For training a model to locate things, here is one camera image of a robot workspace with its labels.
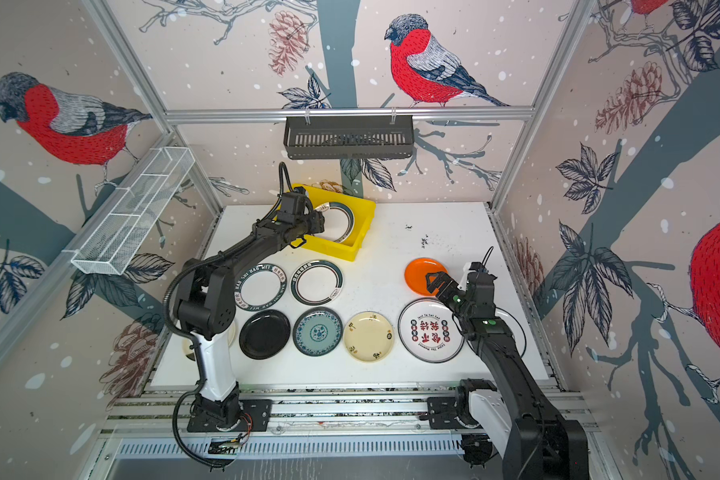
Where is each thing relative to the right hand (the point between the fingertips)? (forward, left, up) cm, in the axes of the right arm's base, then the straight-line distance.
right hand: (435, 285), depth 84 cm
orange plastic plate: (+11, +4, -9) cm, 15 cm away
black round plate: (-12, +50, -11) cm, 53 cm away
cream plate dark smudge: (-19, +70, -9) cm, 73 cm away
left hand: (+21, +38, +6) cm, 43 cm away
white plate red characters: (-9, +1, -12) cm, 15 cm away
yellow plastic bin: (+34, +23, -3) cm, 41 cm away
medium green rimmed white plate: (+6, +38, -10) cm, 40 cm away
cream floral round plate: (-12, +19, -11) cm, 25 cm away
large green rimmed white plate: (+30, +33, -6) cm, 45 cm away
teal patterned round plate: (-11, +35, -11) cm, 38 cm away
